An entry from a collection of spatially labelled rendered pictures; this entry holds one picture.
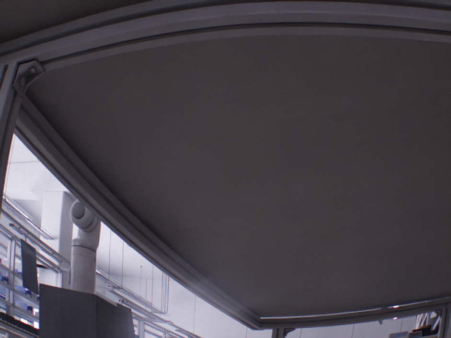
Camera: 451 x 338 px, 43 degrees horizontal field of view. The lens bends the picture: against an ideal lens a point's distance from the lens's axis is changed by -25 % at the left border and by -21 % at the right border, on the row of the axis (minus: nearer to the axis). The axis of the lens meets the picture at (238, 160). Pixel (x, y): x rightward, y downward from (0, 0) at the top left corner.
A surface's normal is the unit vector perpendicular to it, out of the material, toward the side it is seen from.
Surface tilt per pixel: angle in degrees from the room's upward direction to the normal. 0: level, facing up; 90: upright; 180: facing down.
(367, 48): 180
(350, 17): 180
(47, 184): 90
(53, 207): 90
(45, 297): 90
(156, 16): 90
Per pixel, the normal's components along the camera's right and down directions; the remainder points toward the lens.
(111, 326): 0.97, -0.04
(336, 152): -0.07, 0.91
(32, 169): -0.25, -0.41
